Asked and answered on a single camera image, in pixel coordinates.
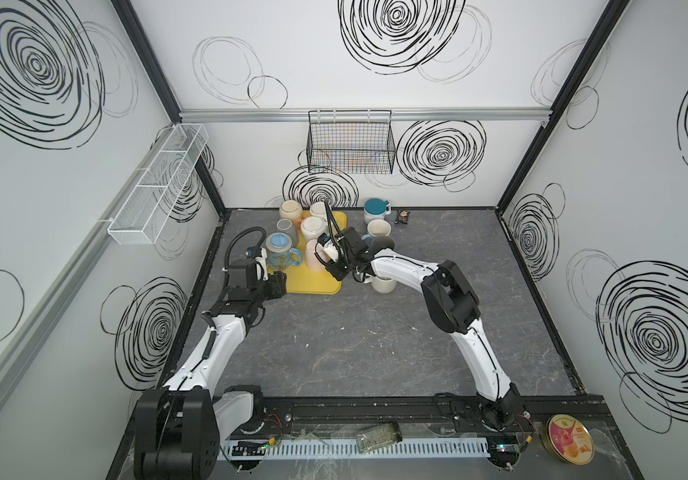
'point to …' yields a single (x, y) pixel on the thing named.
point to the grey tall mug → (384, 241)
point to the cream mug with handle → (312, 227)
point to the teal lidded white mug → (376, 208)
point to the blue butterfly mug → (279, 251)
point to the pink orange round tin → (569, 439)
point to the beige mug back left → (290, 209)
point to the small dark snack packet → (402, 217)
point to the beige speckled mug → (383, 284)
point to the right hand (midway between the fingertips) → (324, 265)
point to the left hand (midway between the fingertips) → (279, 275)
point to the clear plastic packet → (378, 437)
